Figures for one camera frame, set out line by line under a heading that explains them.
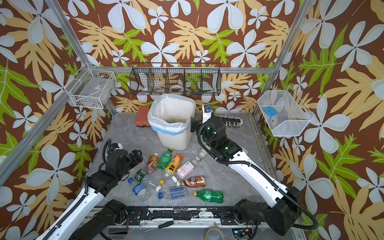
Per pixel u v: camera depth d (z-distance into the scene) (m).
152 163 0.86
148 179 0.86
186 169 0.86
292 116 0.78
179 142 0.90
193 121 0.64
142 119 1.22
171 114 1.01
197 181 0.80
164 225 0.72
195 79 0.96
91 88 0.86
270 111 0.86
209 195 0.75
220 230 0.67
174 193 0.77
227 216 0.74
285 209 0.38
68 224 0.43
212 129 0.49
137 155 0.70
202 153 0.92
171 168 0.86
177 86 0.99
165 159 0.89
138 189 0.78
